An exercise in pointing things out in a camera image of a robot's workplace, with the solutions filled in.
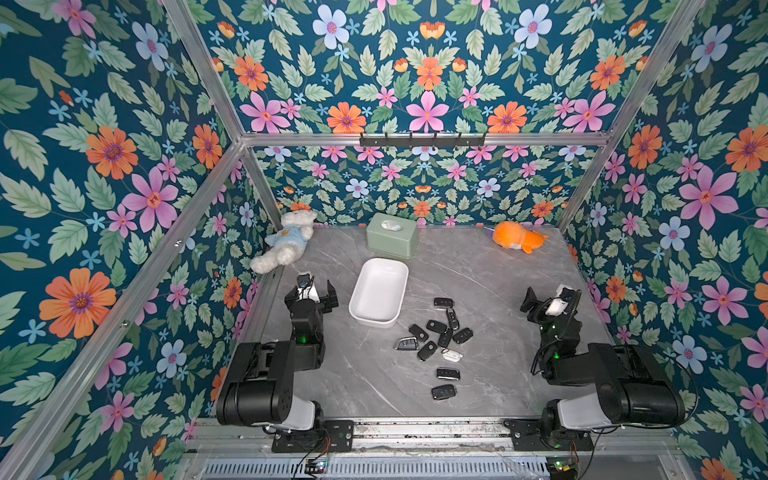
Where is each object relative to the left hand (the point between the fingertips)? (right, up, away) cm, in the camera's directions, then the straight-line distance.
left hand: (314, 282), depth 89 cm
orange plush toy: (+67, +16, +18) cm, 72 cm away
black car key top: (+40, -7, +7) cm, 41 cm away
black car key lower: (+40, -25, -7) cm, 48 cm away
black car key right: (+46, -16, +1) cm, 48 cm away
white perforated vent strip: (+50, -43, -19) cm, 68 cm away
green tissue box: (+23, +16, +18) cm, 33 cm away
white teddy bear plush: (-15, +13, +15) cm, 25 cm away
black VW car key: (+34, -21, -1) cm, 40 cm away
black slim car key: (+43, -12, +4) cm, 44 cm away
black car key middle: (+37, -14, +2) cm, 40 cm away
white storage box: (+19, -4, +13) cm, 23 cm away
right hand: (+70, -2, -2) cm, 70 cm away
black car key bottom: (+38, -29, -9) cm, 49 cm away
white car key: (+41, -21, -3) cm, 46 cm away
